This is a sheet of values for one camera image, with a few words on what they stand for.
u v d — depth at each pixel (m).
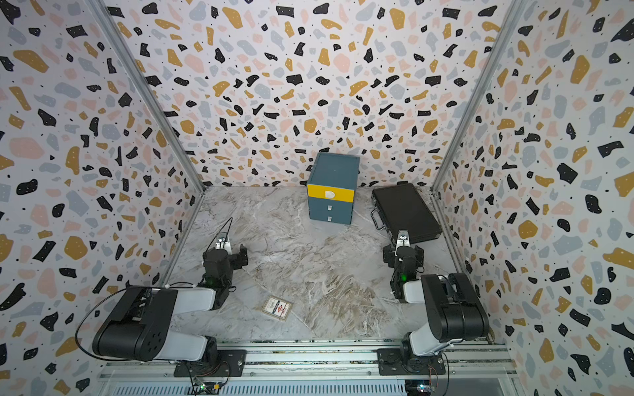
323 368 0.73
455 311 0.45
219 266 0.70
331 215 1.06
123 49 0.76
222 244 0.78
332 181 0.99
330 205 1.00
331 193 0.95
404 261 0.72
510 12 0.72
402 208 1.13
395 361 0.73
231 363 0.74
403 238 0.82
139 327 0.44
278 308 0.83
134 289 0.46
